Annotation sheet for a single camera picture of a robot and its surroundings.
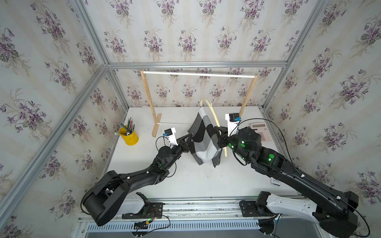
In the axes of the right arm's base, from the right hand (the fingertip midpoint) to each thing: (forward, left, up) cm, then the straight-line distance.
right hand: (217, 127), depth 65 cm
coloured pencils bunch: (+16, +51, -21) cm, 57 cm away
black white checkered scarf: (+2, +4, -19) cm, 19 cm away
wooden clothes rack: (+32, +40, -31) cm, 60 cm away
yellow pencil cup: (+9, +50, -27) cm, 58 cm away
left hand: (+2, +10, -12) cm, 15 cm away
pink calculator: (+24, -37, -32) cm, 54 cm away
